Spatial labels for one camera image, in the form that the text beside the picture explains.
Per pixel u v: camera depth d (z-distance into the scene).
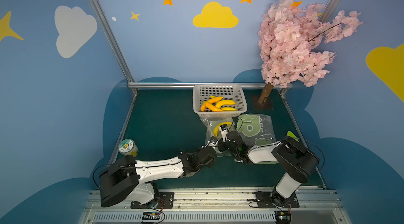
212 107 1.03
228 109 1.06
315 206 1.36
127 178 0.41
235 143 0.72
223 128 0.82
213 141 0.72
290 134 0.98
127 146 0.84
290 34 0.65
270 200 0.75
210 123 0.98
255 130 0.98
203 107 1.08
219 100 1.08
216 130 0.92
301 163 0.47
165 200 0.74
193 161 0.62
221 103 1.08
